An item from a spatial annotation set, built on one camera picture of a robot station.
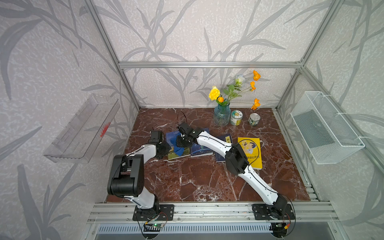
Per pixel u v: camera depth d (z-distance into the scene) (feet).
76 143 2.10
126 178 1.50
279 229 2.36
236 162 2.08
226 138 3.25
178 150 2.99
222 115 3.34
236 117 3.44
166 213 2.38
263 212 2.42
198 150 3.14
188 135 2.51
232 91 3.07
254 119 3.50
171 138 3.31
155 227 2.37
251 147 3.15
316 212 2.47
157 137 2.51
